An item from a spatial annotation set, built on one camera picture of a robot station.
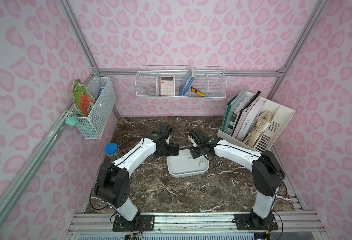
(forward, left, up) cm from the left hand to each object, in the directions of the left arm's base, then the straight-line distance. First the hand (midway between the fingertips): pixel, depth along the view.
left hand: (171, 150), depth 87 cm
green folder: (+16, -33, +17) cm, 40 cm away
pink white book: (+14, -44, +9) cm, 47 cm away
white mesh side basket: (+1, +36, +21) cm, 42 cm away
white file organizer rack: (+19, -67, +9) cm, 70 cm away
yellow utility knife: (+34, -17, +14) cm, 41 cm away
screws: (-6, -28, -11) cm, 31 cm away
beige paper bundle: (+12, -53, +10) cm, 55 cm away
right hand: (+2, -12, -3) cm, 13 cm away
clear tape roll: (+34, +14, +16) cm, 40 cm away
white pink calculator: (+36, +3, +19) cm, 41 cm away
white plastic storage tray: (-4, -8, -11) cm, 14 cm away
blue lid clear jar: (-4, +31, +7) cm, 32 cm away
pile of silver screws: (-2, -17, -12) cm, 21 cm away
